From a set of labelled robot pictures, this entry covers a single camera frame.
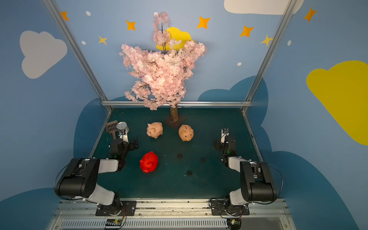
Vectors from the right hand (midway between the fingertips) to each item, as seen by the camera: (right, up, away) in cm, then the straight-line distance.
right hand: (224, 137), depth 95 cm
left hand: (-64, +1, -1) cm, 64 cm away
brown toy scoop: (-84, +6, +13) cm, 85 cm away
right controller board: (-1, -43, -22) cm, 48 cm away
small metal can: (-73, +8, +9) cm, 74 cm away
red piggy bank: (-48, -13, -14) cm, 51 cm away
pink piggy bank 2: (-26, +3, +1) cm, 26 cm away
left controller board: (-63, -42, -22) cm, 79 cm away
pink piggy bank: (-48, +5, +2) cm, 48 cm away
